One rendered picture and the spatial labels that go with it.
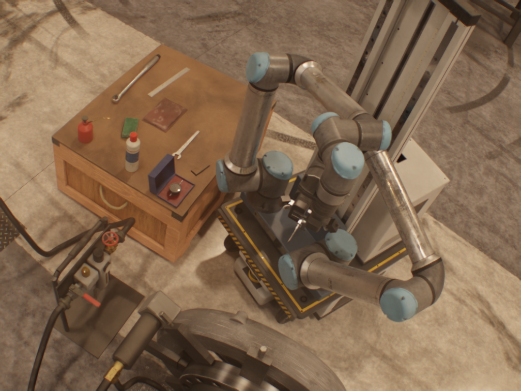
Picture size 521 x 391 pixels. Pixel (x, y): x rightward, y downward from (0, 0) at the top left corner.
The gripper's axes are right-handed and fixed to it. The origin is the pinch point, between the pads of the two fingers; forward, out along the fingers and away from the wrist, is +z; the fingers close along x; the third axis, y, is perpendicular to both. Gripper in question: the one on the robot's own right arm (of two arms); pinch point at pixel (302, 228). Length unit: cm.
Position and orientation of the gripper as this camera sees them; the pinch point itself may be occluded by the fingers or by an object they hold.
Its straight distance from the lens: 166.1
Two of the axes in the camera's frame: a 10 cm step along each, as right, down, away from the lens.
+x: 4.5, -6.4, 6.3
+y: 8.7, 4.8, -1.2
